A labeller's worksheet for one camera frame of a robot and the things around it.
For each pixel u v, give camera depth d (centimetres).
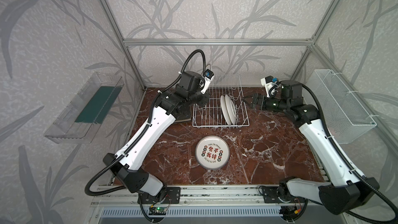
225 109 87
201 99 61
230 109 90
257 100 62
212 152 87
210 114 102
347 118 60
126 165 39
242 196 75
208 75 58
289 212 77
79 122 63
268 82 63
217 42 93
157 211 72
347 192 36
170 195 74
